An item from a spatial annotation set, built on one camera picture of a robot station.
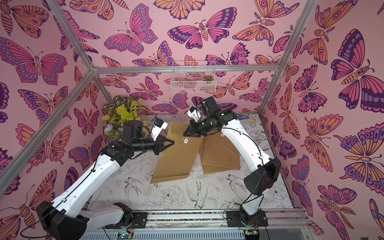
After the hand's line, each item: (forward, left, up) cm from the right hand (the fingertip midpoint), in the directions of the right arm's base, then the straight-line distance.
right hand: (185, 133), depth 71 cm
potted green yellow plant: (+18, +39, -3) cm, 43 cm away
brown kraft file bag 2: (+6, -19, -30) cm, 36 cm away
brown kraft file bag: (-12, +3, -6) cm, 13 cm away
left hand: (-4, +5, -1) cm, 6 cm away
